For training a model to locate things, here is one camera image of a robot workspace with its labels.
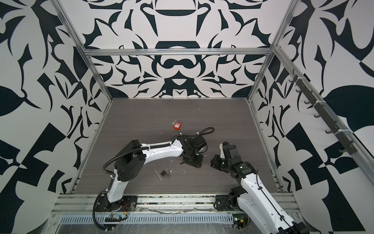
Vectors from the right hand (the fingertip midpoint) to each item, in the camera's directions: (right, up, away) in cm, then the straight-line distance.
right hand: (211, 160), depth 81 cm
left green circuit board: (-47, -23, -12) cm, 54 cm away
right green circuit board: (+13, -26, -10) cm, 31 cm away
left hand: (-5, -3, +3) cm, 6 cm away
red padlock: (-20, +17, +21) cm, 34 cm away
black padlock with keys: (-25, -8, +3) cm, 27 cm away
